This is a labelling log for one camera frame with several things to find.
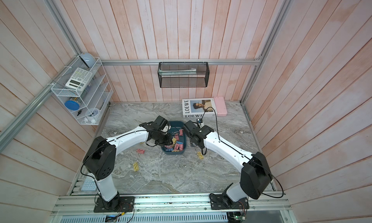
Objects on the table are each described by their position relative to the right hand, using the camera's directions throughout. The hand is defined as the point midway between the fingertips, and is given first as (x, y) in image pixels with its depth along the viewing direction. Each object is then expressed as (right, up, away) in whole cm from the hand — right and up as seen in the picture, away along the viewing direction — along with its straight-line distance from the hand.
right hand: (202, 138), depth 84 cm
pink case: (+19, +21, +31) cm, 42 cm away
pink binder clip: (-39, -9, +7) cm, 41 cm away
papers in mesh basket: (-14, +40, +4) cm, 43 cm away
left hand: (-19, -5, +5) cm, 20 cm away
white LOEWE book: (+1, +20, +27) cm, 34 cm away
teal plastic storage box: (-17, +6, +27) cm, 32 cm away
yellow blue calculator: (-64, -25, -6) cm, 68 cm away
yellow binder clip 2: (-1, -11, +6) cm, 12 cm away
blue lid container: (-71, +19, -9) cm, 74 cm away
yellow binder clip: (-40, -17, 0) cm, 43 cm away
